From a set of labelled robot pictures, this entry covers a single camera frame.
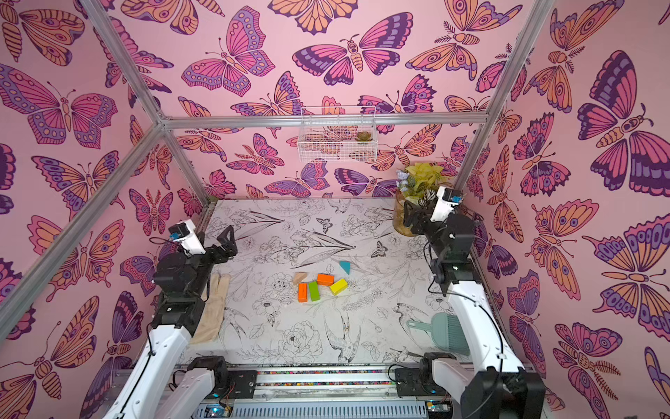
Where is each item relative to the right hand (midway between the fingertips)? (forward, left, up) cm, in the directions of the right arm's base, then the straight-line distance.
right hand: (421, 202), depth 74 cm
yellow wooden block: (-11, +24, -31) cm, 41 cm away
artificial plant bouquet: (+23, -4, -12) cm, 26 cm away
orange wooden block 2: (-14, +36, -31) cm, 49 cm away
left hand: (-8, +57, -3) cm, 57 cm away
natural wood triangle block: (-8, +38, -32) cm, 50 cm away
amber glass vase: (+17, +1, -26) cm, 31 cm away
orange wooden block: (-9, +29, -31) cm, 43 cm away
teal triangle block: (-1, +22, -34) cm, 40 cm away
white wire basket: (+33, +25, +1) cm, 42 cm away
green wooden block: (-13, +33, -33) cm, 48 cm away
